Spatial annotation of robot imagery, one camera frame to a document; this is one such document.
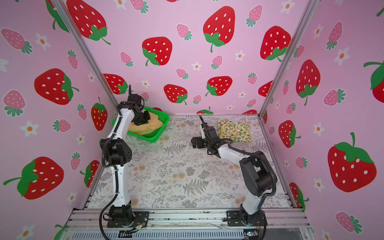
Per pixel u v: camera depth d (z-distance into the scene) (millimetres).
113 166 614
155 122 1031
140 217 748
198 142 827
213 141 720
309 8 693
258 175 473
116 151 612
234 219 734
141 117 842
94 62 885
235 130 1104
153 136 973
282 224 733
